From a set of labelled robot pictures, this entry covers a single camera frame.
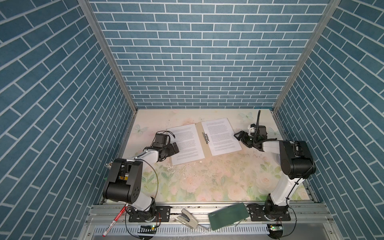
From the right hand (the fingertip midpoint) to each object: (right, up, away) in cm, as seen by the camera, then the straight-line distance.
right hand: (237, 135), depth 101 cm
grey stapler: (-31, -37, -30) cm, 57 cm away
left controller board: (-50, -44, -28) cm, 72 cm away
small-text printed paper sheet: (-10, -3, +2) cm, 10 cm away
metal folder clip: (-21, -2, +2) cm, 21 cm away
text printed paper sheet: (-34, -4, +1) cm, 34 cm away
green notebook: (-12, -37, -28) cm, 48 cm away
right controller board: (+12, -45, -27) cm, 54 cm away
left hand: (-43, -8, -6) cm, 44 cm away
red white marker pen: (-67, -39, -31) cm, 84 cm away
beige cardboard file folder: (-23, -5, +1) cm, 23 cm away
